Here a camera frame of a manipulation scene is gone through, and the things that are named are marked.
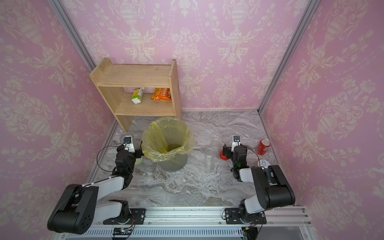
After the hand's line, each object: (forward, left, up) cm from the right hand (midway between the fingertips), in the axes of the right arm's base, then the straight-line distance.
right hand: (234, 143), depth 93 cm
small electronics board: (-41, +62, -9) cm, 75 cm away
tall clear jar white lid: (-11, +17, +4) cm, 21 cm away
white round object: (-13, -15, -2) cm, 20 cm away
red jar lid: (-6, +7, -5) cm, 11 cm away
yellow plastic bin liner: (+1, +45, +13) cm, 46 cm away
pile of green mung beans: (+3, +39, -4) cm, 39 cm away
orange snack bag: (+27, +44, +20) cm, 55 cm away
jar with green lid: (+5, +69, +5) cm, 70 cm away
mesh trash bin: (-14, +36, +4) cm, 39 cm away
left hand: (0, +60, +6) cm, 61 cm away
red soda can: (-4, -16, +3) cm, 17 cm away
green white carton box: (+27, +59, +20) cm, 68 cm away
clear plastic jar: (-1, +11, +1) cm, 12 cm away
